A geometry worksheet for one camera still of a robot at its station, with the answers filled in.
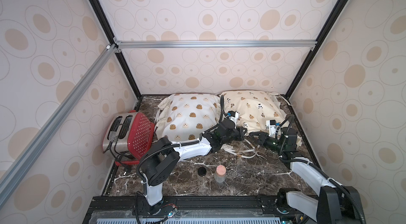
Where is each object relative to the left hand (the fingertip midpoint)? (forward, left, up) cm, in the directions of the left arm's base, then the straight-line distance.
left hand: (253, 131), depth 78 cm
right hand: (+1, -3, -5) cm, 6 cm away
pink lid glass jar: (-18, +17, -9) cm, 26 cm away
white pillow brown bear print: (+15, +36, -9) cm, 41 cm away
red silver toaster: (-4, +62, -2) cm, 62 cm away
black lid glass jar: (-18, +25, -10) cm, 33 cm away
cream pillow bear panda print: (+19, -5, -6) cm, 20 cm away
